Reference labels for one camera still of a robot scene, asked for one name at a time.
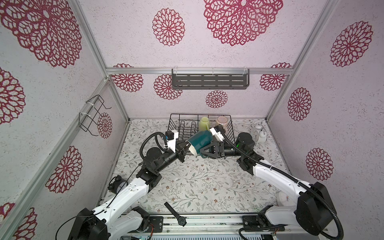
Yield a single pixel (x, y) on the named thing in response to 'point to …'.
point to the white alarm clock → (259, 134)
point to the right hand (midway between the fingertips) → (201, 151)
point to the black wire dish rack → (187, 124)
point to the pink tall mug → (223, 120)
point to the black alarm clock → (116, 183)
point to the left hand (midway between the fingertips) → (191, 143)
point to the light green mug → (204, 124)
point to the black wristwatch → (181, 220)
